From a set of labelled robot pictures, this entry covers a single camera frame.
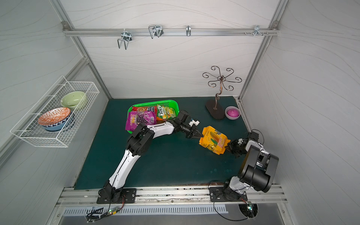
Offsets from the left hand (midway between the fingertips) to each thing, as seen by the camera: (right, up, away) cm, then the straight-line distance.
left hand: (203, 137), depth 88 cm
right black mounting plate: (+5, -28, -15) cm, 32 cm away
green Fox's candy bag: (-26, +16, +10) cm, 32 cm away
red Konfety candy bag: (-41, +18, +13) cm, 47 cm away
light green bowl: (-72, +23, -15) cm, 77 cm away
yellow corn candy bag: (+7, -2, 0) cm, 7 cm away
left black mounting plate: (-44, -24, -23) cm, 55 cm away
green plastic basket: (-21, +23, +19) cm, 37 cm away
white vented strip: (-38, -34, -18) cm, 53 cm away
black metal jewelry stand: (+12, +37, 0) cm, 39 cm away
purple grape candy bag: (-45, +12, +2) cm, 47 cm away
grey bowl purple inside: (+24, +16, +15) cm, 32 cm away
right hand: (+16, -6, +2) cm, 17 cm away
